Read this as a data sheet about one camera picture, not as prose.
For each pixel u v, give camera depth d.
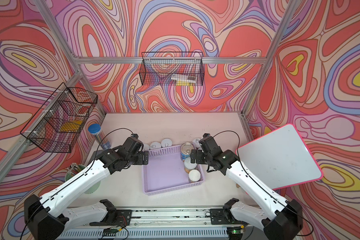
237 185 0.84
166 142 0.96
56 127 0.74
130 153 0.58
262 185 0.44
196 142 0.96
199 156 0.68
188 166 0.84
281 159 0.60
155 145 0.95
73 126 0.72
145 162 0.71
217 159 0.54
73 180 0.45
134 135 0.68
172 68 0.95
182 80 0.91
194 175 0.81
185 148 0.87
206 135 0.70
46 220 0.37
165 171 0.89
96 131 0.86
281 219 0.37
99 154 0.97
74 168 0.73
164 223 0.73
